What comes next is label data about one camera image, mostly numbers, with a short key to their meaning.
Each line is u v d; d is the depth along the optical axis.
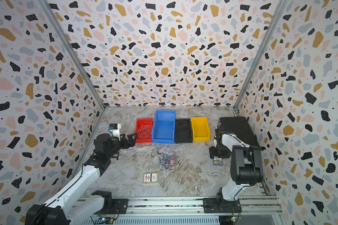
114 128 0.70
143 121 1.15
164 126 1.11
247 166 0.48
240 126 1.06
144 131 1.05
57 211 0.41
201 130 1.07
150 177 0.82
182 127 1.06
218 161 0.90
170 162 0.90
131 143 0.73
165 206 0.76
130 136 0.73
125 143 0.72
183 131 1.06
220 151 0.80
